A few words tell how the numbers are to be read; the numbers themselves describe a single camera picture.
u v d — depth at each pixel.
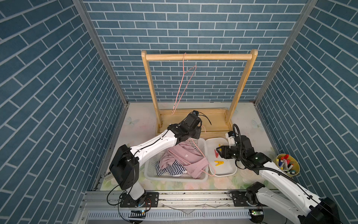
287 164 0.74
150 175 0.80
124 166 0.43
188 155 0.81
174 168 0.77
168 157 0.81
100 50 0.86
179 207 0.72
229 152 0.71
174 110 1.12
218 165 0.86
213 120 1.11
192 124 0.62
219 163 0.87
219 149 0.76
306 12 0.72
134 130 1.05
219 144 0.94
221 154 0.74
